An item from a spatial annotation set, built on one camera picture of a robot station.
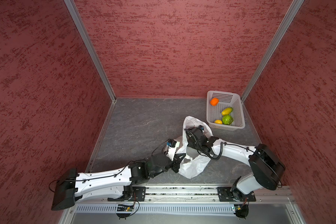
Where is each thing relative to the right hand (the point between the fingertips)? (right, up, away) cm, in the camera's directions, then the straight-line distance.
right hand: (190, 145), depth 90 cm
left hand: (-6, -2, -20) cm, 21 cm away
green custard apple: (+29, +16, +10) cm, 34 cm away
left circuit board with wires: (-38, -29, -17) cm, 51 cm away
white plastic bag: (-2, -3, -22) cm, 22 cm away
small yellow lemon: (+23, +14, +11) cm, 29 cm away
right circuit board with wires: (+24, -30, -19) cm, 43 cm away
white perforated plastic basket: (+34, +32, +26) cm, 54 cm away
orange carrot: (+23, +31, +24) cm, 45 cm away
